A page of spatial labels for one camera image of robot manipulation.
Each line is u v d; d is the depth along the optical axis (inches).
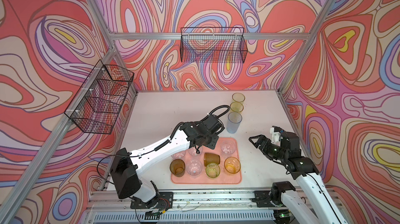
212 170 32.3
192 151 35.0
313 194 18.4
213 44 37.7
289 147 22.6
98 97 27.1
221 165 32.3
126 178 15.3
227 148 34.8
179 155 34.2
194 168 32.4
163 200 28.8
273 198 27.1
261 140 27.1
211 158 33.0
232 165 32.8
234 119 37.6
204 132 22.1
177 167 32.6
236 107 38.6
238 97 39.6
